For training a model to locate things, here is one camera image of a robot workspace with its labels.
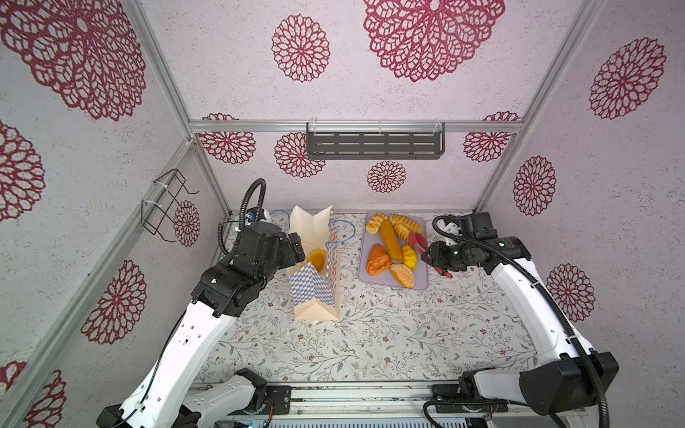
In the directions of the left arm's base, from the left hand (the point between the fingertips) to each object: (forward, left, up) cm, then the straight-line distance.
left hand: (285, 248), depth 68 cm
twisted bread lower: (+30, -40, -29) cm, 58 cm away
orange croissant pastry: (+15, -28, -29) cm, 43 cm away
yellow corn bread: (+16, -40, -28) cm, 52 cm away
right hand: (+4, -40, -9) cm, 41 cm away
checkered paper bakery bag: (-2, -6, -22) cm, 23 cm away
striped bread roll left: (+33, -28, -28) cm, 52 cm away
